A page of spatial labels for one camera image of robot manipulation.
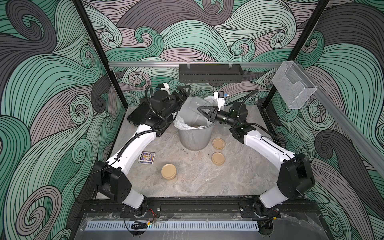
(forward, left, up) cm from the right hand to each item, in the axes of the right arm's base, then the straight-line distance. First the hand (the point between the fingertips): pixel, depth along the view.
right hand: (197, 109), depth 71 cm
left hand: (+7, +4, +8) cm, 11 cm away
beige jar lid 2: (-10, -13, -34) cm, 37 cm away
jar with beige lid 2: (+3, +4, -5) cm, 7 cm away
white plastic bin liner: (-4, +8, -8) cm, 12 cm away
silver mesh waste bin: (-3, 0, -21) cm, 22 cm away
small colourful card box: (-9, +31, -32) cm, 46 cm away
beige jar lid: (+2, -16, -35) cm, 38 cm away
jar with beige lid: (-22, +15, -24) cm, 36 cm away
